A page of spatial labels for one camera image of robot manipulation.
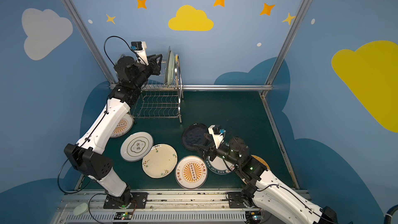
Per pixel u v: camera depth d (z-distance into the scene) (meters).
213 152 0.60
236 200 0.75
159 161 0.86
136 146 0.91
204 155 0.61
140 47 0.58
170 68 0.76
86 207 0.70
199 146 0.95
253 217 0.71
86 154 0.42
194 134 0.96
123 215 0.71
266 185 0.49
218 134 0.59
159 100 1.11
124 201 0.66
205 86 1.17
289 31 0.87
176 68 0.80
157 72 0.64
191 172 0.84
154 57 0.63
